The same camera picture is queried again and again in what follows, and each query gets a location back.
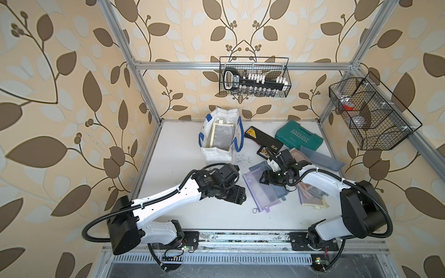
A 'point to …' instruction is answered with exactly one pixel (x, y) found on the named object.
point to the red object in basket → (347, 104)
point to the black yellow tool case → (265, 141)
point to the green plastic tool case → (294, 135)
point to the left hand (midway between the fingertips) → (239, 195)
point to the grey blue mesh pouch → (322, 160)
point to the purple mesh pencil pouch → (262, 194)
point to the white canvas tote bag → (216, 156)
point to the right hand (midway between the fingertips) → (265, 181)
